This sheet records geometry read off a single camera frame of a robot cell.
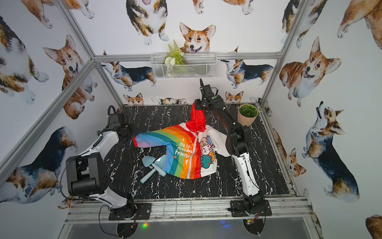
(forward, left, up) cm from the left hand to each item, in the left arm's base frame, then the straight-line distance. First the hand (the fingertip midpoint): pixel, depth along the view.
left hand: (136, 126), depth 93 cm
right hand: (+14, -37, +5) cm, 40 cm away
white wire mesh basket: (+35, -38, +20) cm, 55 cm away
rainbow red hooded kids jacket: (-10, -36, -10) cm, 38 cm away
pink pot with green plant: (+9, -71, -1) cm, 72 cm away
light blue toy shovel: (-18, -8, -10) cm, 22 cm away
